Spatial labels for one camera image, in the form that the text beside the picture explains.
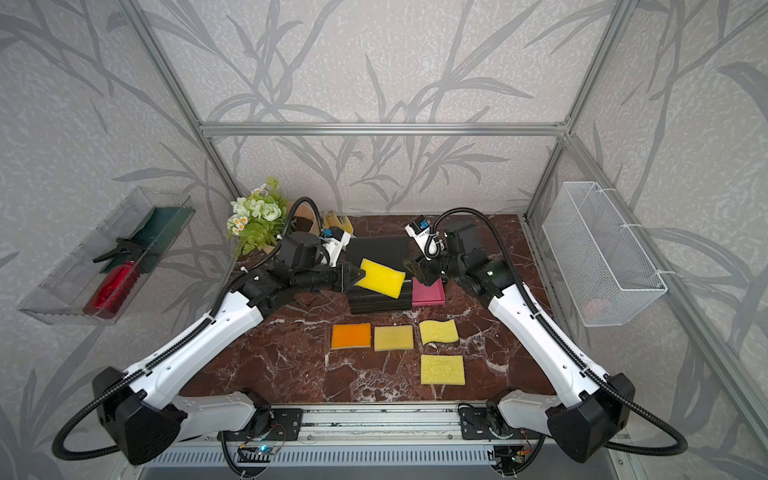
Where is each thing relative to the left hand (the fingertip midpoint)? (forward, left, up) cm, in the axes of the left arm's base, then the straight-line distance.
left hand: (366, 276), depth 72 cm
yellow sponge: (-6, -5, -25) cm, 26 cm away
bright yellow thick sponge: (0, -4, -1) cm, 4 cm away
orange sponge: (-4, +6, -26) cm, 27 cm away
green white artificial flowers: (+16, +31, +2) cm, 35 cm away
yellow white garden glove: (+43, +20, -25) cm, 53 cm away
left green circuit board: (-33, +23, -26) cm, 48 cm away
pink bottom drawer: (+8, -16, -24) cm, 30 cm away
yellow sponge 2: (-14, -20, -25) cm, 36 cm away
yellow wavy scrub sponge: (-4, -20, -24) cm, 31 cm away
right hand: (+5, -11, +2) cm, 13 cm away
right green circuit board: (-34, -36, -29) cm, 57 cm away
